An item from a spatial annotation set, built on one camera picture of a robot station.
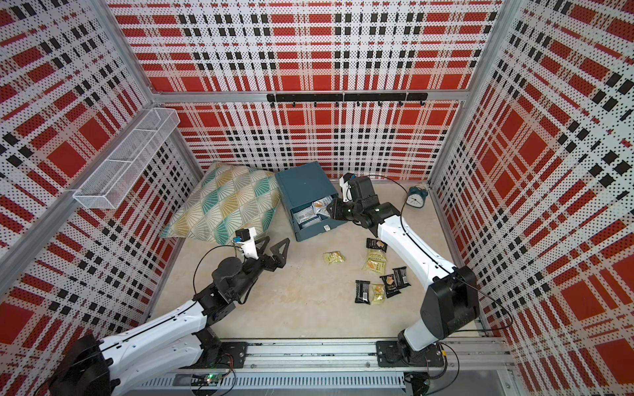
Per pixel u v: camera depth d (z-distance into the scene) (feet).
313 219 2.86
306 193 2.92
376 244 3.18
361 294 2.78
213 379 2.27
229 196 3.10
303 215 2.89
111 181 2.30
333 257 3.05
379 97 2.90
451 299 1.38
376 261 3.05
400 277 2.90
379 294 2.75
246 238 2.17
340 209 2.36
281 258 2.26
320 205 2.90
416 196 3.53
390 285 2.83
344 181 2.45
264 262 2.19
